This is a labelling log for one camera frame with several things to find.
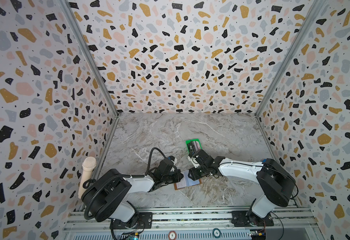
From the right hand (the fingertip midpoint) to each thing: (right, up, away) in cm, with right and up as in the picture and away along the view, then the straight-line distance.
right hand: (190, 172), depth 86 cm
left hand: (-1, -1, 0) cm, 2 cm away
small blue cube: (+48, +5, +9) cm, 49 cm away
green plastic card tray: (0, +17, +18) cm, 25 cm away
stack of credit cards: (+3, +13, +12) cm, 18 cm away
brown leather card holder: (-2, -5, +1) cm, 6 cm away
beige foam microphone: (-42, +12, -26) cm, 50 cm away
